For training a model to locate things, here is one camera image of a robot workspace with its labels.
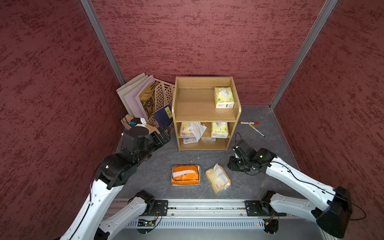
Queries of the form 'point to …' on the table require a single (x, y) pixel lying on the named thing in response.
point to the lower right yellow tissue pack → (219, 130)
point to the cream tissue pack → (218, 179)
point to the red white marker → (250, 123)
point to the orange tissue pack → (186, 175)
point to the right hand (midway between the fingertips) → (230, 169)
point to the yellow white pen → (256, 129)
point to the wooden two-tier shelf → (205, 110)
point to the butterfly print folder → (147, 98)
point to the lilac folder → (134, 107)
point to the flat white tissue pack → (189, 140)
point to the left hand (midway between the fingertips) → (163, 137)
